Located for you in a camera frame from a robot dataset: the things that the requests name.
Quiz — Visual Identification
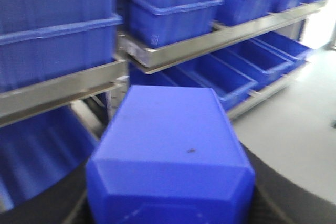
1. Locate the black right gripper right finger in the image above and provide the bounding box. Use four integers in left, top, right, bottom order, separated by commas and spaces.
245, 148, 336, 224

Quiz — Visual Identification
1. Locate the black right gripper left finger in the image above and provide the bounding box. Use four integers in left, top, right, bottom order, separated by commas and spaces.
0, 162, 89, 224

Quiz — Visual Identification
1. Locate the small blue plastic box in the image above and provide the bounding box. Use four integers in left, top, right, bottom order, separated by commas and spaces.
85, 84, 255, 224

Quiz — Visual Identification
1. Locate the row of blue bins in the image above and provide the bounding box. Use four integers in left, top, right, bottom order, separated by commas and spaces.
123, 0, 334, 112
0, 0, 124, 210

